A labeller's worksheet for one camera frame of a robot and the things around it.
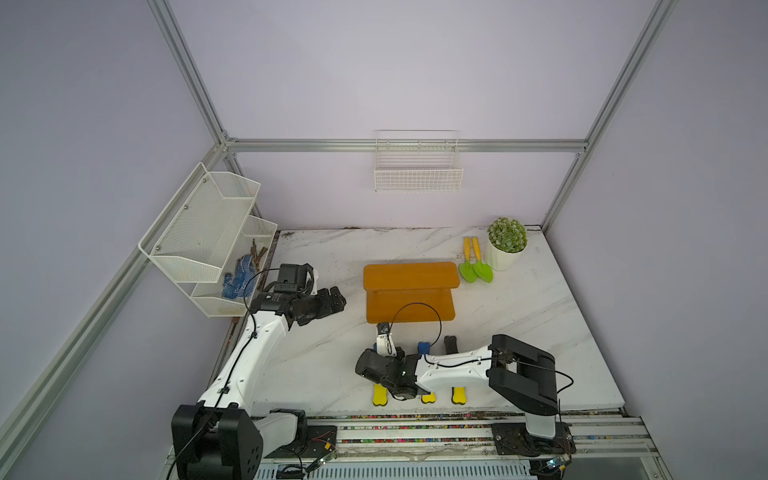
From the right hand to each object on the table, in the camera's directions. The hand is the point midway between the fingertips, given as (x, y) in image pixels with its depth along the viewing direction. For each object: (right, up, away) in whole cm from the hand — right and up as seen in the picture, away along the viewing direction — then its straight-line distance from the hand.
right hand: (379, 356), depth 87 cm
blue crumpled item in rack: (-40, +23, 0) cm, 46 cm away
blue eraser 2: (+14, +2, +2) cm, 14 cm away
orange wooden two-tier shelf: (+11, +17, +20) cm, 28 cm away
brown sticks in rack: (-40, +30, +7) cm, 50 cm away
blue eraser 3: (+22, +4, +2) cm, 22 cm away
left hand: (-13, +15, -6) cm, 21 cm away
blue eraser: (+1, +11, -11) cm, 16 cm away
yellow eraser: (+14, -9, -8) cm, 19 cm away
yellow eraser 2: (+22, -8, -8) cm, 25 cm away
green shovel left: (+32, +25, +21) cm, 46 cm away
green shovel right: (+37, +25, +21) cm, 49 cm away
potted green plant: (+43, +36, +11) cm, 57 cm away
